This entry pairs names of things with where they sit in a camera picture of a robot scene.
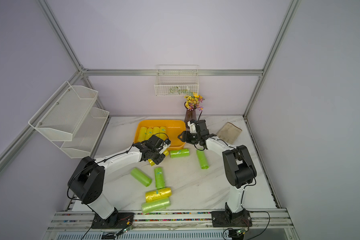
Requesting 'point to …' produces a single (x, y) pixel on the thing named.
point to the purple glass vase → (190, 115)
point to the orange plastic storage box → (176, 130)
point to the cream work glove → (229, 132)
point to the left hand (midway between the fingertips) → (158, 156)
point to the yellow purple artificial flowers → (192, 101)
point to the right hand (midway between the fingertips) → (182, 139)
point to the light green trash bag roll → (158, 204)
